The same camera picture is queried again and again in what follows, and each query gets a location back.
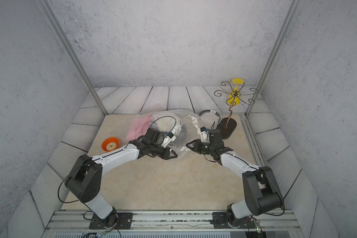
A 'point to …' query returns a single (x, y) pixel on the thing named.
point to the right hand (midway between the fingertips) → (188, 146)
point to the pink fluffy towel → (139, 127)
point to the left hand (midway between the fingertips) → (178, 156)
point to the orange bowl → (109, 140)
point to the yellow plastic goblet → (234, 96)
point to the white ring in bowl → (111, 146)
